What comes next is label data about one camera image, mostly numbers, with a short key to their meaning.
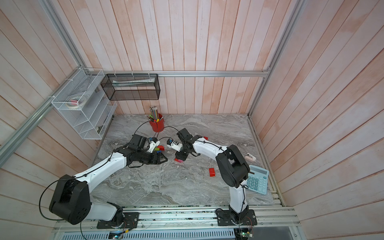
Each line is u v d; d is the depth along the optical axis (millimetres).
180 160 833
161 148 982
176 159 936
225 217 750
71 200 419
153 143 786
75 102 727
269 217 766
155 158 732
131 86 1068
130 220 731
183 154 825
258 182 838
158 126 1101
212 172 897
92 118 783
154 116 1038
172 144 818
